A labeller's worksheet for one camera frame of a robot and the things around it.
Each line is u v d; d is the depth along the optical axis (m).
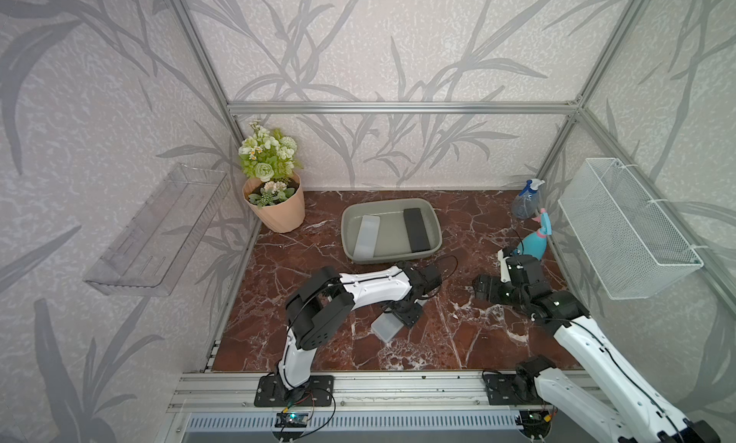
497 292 0.69
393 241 1.04
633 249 0.62
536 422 0.72
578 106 0.94
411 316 0.77
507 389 0.73
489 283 0.70
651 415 0.40
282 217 0.99
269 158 0.91
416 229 1.08
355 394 0.75
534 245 0.91
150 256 0.63
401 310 0.75
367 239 1.05
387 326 0.83
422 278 0.66
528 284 0.58
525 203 1.15
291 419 0.71
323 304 0.53
